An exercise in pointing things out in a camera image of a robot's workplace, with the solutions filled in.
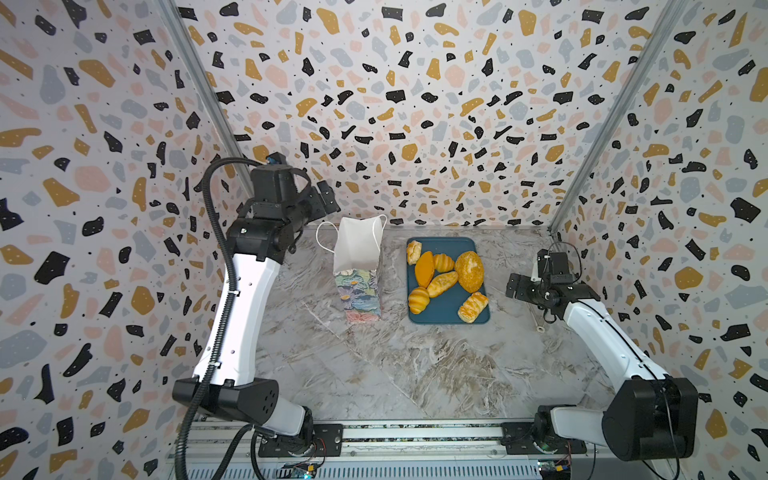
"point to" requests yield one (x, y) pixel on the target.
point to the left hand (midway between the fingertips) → (317, 188)
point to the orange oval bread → (425, 268)
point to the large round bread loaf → (470, 271)
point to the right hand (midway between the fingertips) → (521, 281)
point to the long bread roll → (442, 282)
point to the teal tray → (444, 309)
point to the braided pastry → (473, 305)
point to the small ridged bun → (443, 263)
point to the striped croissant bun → (418, 299)
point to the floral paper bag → (356, 245)
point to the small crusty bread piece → (413, 251)
